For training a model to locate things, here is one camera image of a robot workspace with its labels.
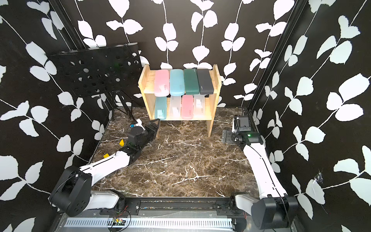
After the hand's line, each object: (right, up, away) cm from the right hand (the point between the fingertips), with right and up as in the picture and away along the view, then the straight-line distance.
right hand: (230, 132), depth 80 cm
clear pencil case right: (-17, +16, +12) cm, 26 cm away
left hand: (-40, +7, +2) cm, 41 cm away
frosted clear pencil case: (-33, +16, +11) cm, 38 cm away
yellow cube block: (-77, -16, +11) cm, 79 cm away
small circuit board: (-59, -44, -9) cm, 74 cm away
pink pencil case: (-25, +16, +11) cm, 31 cm away
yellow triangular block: (-70, -9, +17) cm, 72 cm away
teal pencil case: (-42, +14, +9) cm, 45 cm away
